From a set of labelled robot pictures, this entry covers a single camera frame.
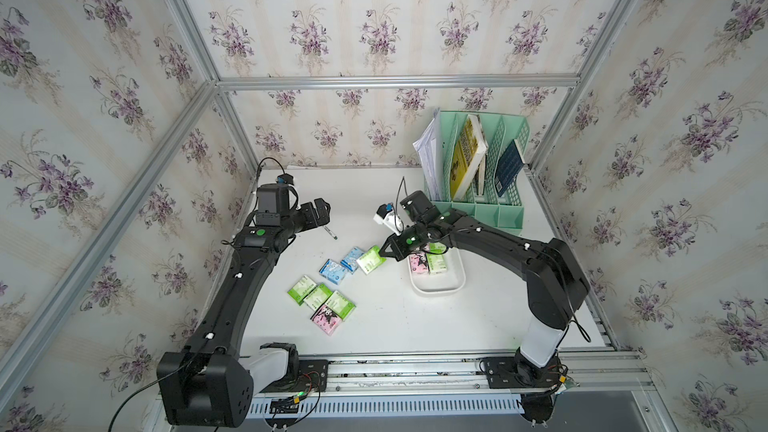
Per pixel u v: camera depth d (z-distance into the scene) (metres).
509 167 1.04
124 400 0.33
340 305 0.82
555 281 0.48
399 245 0.73
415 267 0.90
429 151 0.89
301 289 0.86
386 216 0.76
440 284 0.88
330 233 1.00
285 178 0.70
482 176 1.03
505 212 1.05
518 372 0.66
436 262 0.91
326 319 0.80
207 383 0.37
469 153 0.95
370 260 0.80
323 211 0.71
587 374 0.75
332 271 0.88
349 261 0.91
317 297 0.84
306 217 0.70
